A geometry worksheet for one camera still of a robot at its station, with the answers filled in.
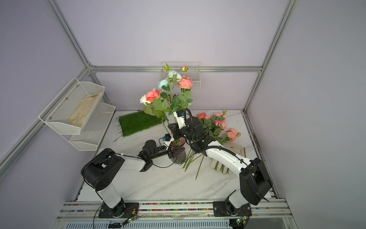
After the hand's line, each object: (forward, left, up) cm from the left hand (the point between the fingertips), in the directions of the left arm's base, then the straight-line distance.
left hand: (181, 146), depth 85 cm
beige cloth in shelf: (+7, +56, +18) cm, 60 cm away
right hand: (+5, +6, +13) cm, 15 cm away
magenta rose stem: (+19, -23, -9) cm, 31 cm away
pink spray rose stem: (+12, -34, -6) cm, 37 cm away
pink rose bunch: (+31, -30, -7) cm, 43 cm away
